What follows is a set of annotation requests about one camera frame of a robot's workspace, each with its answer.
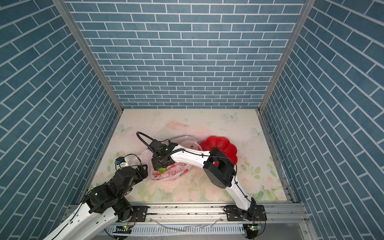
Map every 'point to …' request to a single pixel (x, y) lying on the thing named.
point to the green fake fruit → (162, 170)
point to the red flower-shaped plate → (221, 143)
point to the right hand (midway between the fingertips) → (157, 163)
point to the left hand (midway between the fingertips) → (144, 169)
